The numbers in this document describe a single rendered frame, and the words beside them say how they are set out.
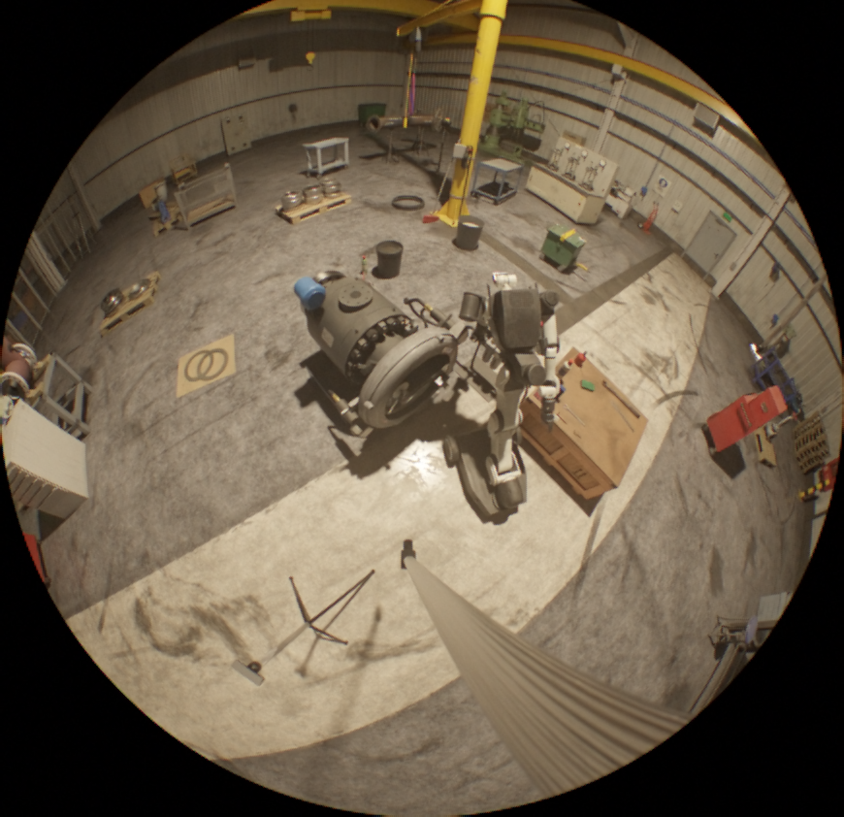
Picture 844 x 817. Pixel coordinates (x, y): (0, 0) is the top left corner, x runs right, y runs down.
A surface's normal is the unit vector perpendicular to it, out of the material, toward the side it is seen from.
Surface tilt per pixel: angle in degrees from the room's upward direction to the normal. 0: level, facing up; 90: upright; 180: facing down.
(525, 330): 55
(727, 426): 90
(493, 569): 0
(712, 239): 90
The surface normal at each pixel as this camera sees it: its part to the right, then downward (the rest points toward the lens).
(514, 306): 0.01, 0.18
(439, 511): 0.09, -0.49
